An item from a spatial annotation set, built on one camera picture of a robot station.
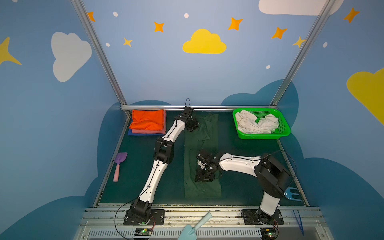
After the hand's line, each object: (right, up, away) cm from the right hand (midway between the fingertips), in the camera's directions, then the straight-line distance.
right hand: (198, 180), depth 85 cm
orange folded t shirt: (-37, +36, +22) cm, 56 cm away
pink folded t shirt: (-25, +28, +19) cm, 42 cm away
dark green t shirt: (+5, +23, +19) cm, 31 cm away
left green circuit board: (-28, -20, -13) cm, 37 cm away
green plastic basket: (+62, +29, +22) cm, 72 cm away
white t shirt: (+37, +34, +26) cm, 57 cm away
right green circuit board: (+34, -21, -13) cm, 42 cm away
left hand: (+3, +33, +26) cm, 42 cm away
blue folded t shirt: (-48, +27, +20) cm, 59 cm away
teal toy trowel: (-5, -19, -16) cm, 25 cm away
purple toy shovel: (-51, +11, +10) cm, 53 cm away
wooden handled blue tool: (+50, -7, -4) cm, 51 cm away
